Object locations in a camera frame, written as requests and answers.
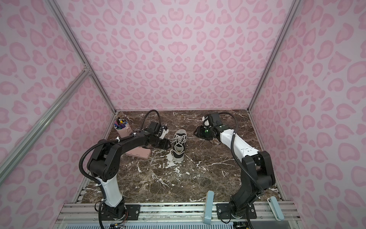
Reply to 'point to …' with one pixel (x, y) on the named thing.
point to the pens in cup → (120, 124)
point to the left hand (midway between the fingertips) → (168, 143)
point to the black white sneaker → (177, 156)
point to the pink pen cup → (124, 132)
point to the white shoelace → (179, 140)
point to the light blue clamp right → (275, 208)
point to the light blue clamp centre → (209, 208)
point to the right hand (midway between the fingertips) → (197, 132)
